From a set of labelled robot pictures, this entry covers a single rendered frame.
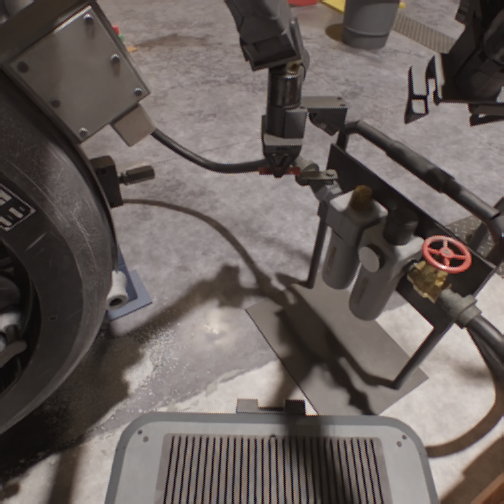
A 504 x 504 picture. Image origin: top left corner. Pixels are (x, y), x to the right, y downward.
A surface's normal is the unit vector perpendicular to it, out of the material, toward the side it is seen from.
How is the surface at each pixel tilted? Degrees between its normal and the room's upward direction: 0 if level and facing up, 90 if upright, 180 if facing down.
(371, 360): 0
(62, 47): 90
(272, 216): 0
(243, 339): 0
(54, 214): 89
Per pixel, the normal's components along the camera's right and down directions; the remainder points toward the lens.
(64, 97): 0.52, 0.65
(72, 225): 0.73, 0.50
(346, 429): 0.02, -0.66
